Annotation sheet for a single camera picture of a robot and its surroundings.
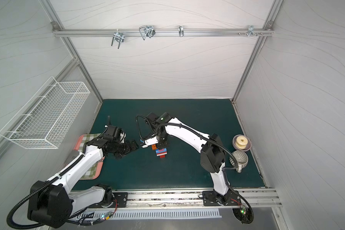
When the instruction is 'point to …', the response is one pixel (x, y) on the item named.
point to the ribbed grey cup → (242, 159)
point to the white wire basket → (45, 120)
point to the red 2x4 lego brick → (161, 154)
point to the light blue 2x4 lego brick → (161, 152)
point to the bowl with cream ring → (241, 143)
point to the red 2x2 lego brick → (162, 156)
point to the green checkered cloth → (86, 138)
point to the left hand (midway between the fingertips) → (133, 150)
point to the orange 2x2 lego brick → (154, 147)
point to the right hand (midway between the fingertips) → (159, 142)
